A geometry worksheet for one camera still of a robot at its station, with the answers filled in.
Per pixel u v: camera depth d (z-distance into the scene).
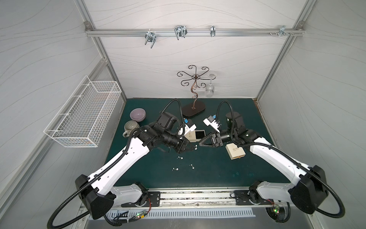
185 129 0.58
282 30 0.76
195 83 0.96
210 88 0.96
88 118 0.70
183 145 0.56
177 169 0.84
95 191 0.37
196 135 0.95
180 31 0.77
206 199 0.75
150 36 0.78
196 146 0.65
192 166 0.84
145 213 0.69
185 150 0.57
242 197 0.73
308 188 0.39
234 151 0.88
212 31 0.78
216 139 0.61
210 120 0.64
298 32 0.79
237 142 0.58
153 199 0.73
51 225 0.34
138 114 1.07
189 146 0.64
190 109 1.13
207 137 0.63
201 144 0.63
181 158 0.88
